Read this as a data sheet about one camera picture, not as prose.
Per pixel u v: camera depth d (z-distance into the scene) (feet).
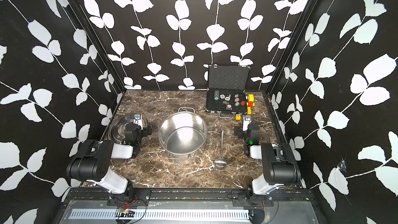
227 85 3.76
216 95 3.75
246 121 2.70
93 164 1.49
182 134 3.12
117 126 3.31
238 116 3.41
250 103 3.64
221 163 2.74
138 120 2.64
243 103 3.65
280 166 1.52
